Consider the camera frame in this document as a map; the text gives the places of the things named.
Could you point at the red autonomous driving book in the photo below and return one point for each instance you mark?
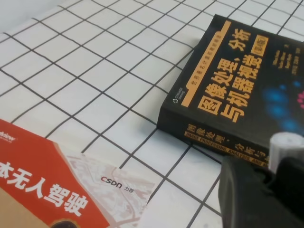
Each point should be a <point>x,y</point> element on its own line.
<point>66,189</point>

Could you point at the white marker black cap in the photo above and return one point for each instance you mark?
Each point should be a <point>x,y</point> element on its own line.
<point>282,145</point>

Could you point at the black image processing textbook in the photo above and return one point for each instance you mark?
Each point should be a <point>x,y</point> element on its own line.
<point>240,86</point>

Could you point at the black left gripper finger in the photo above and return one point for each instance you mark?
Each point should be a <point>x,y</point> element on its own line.
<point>254,197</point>

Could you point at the brown kraft paper notebook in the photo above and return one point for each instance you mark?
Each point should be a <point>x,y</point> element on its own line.
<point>15,215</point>

